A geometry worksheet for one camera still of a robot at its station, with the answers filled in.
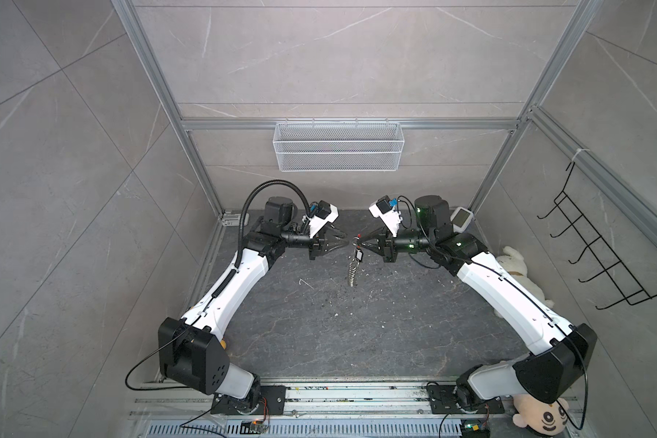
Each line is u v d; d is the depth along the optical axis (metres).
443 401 0.73
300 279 0.98
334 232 0.67
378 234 0.62
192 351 0.40
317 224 0.61
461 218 1.11
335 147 1.01
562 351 0.39
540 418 0.64
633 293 0.58
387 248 0.60
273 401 0.73
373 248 0.66
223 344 0.44
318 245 0.62
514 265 0.92
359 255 0.69
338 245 0.67
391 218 0.60
